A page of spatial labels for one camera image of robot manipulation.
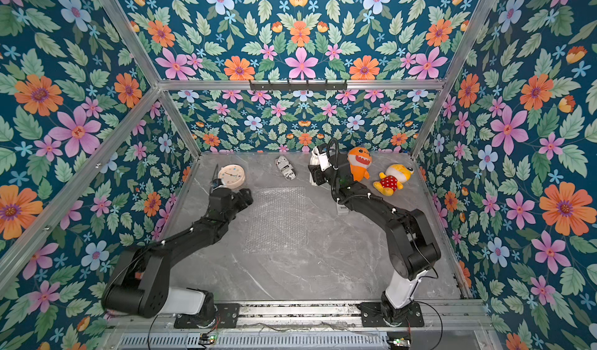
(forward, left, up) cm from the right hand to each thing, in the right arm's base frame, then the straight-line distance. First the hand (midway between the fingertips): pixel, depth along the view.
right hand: (324, 158), depth 89 cm
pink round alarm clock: (+5, +43, -18) cm, 47 cm away
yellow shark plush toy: (+5, -32, -17) cm, 37 cm away
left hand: (-11, +32, -9) cm, 35 cm away
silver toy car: (+10, +18, -18) cm, 27 cm away
